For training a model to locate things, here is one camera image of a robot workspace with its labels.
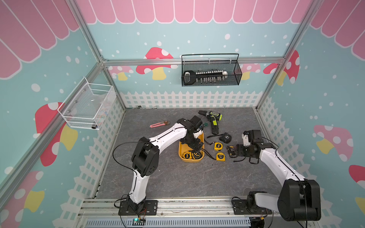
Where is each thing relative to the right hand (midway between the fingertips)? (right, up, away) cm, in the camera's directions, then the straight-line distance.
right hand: (241, 150), depth 88 cm
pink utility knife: (-53, +16, +22) cm, 60 cm away
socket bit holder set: (-32, +46, +1) cm, 56 cm away
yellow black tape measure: (-34, -4, +3) cm, 34 cm away
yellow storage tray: (-36, 0, +7) cm, 37 cm away
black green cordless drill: (-14, +21, +21) cm, 33 cm away
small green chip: (-20, +16, +21) cm, 33 cm away
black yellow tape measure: (-27, -4, +1) cm, 28 cm away
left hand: (-31, +2, 0) cm, 31 cm away
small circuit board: (-59, -34, -16) cm, 70 cm away
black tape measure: (-5, -1, +4) cm, 6 cm away
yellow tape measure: (-13, +1, +6) cm, 15 cm away
